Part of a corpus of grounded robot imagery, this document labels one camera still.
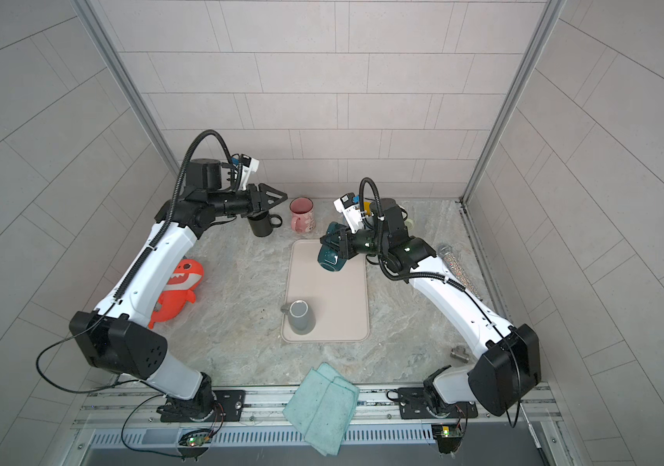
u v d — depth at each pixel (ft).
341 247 2.11
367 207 1.92
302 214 3.24
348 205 2.07
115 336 1.31
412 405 2.33
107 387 2.53
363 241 2.05
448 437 2.23
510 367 1.27
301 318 2.54
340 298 2.90
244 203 2.07
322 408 2.28
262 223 3.35
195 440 2.11
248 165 2.19
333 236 2.32
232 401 2.36
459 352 2.57
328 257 2.28
